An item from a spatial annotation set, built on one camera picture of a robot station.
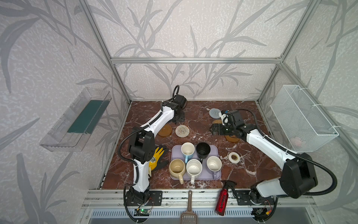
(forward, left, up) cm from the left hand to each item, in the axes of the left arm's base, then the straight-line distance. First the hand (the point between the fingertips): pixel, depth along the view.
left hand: (180, 114), depth 93 cm
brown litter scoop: (-55, -7, -13) cm, 57 cm away
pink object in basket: (-23, -63, +8) cm, 68 cm away
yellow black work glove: (-27, +12, -12) cm, 32 cm away
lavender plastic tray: (-35, -16, -12) cm, 40 cm away
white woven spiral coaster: (-4, -1, -14) cm, 15 cm away
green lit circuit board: (-53, +18, -14) cm, 58 cm away
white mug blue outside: (-21, -6, -9) cm, 23 cm away
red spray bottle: (-46, -24, -8) cm, 53 cm away
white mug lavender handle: (-29, -22, -11) cm, 38 cm away
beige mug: (-32, +1, -12) cm, 34 cm away
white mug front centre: (-32, -9, -11) cm, 35 cm away
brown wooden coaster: (-4, +11, -14) cm, 18 cm away
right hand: (-9, -23, +2) cm, 25 cm away
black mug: (-20, -15, -11) cm, 28 cm away
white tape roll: (-24, -33, -13) cm, 43 cm away
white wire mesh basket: (-24, -58, +23) cm, 67 cm away
